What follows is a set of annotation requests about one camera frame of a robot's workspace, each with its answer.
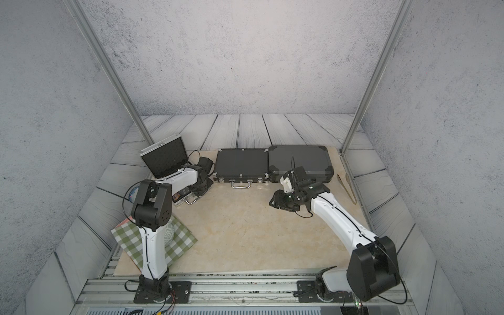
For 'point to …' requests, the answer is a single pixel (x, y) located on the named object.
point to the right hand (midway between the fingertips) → (275, 204)
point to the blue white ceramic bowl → (133, 194)
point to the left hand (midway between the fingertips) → (212, 189)
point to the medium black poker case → (241, 167)
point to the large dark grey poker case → (283, 159)
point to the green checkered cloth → (129, 235)
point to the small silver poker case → (167, 157)
